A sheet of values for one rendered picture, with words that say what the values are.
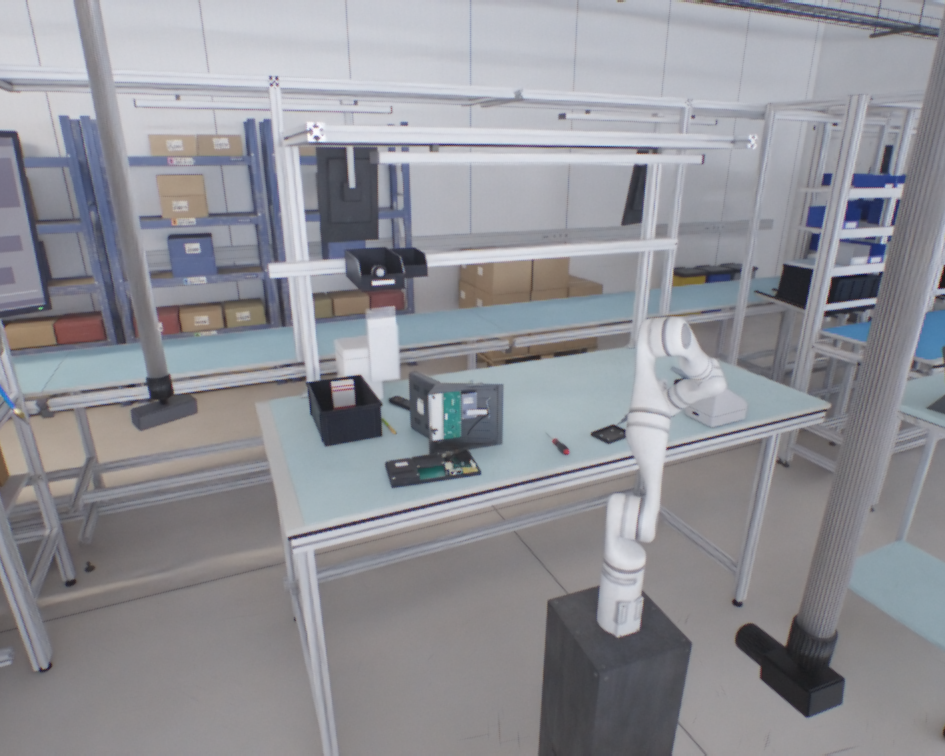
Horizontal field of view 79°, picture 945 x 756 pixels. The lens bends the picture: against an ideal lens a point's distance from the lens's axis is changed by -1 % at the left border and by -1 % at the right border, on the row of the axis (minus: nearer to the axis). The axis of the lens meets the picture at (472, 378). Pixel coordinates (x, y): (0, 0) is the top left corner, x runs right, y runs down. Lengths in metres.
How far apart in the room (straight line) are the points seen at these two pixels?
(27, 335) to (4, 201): 3.44
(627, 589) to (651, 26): 6.52
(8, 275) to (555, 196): 5.36
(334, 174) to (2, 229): 1.76
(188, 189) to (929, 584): 5.06
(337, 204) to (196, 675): 2.33
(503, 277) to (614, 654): 4.16
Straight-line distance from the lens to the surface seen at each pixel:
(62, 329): 5.40
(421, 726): 2.37
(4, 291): 2.12
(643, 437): 1.31
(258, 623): 2.84
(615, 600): 1.41
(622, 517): 1.28
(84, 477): 3.56
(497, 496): 1.73
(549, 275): 5.45
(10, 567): 2.70
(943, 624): 2.80
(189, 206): 5.13
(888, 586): 2.88
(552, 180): 6.54
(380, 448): 1.87
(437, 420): 1.79
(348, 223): 3.44
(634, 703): 1.52
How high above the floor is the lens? 1.85
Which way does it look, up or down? 20 degrees down
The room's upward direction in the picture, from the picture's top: straight up
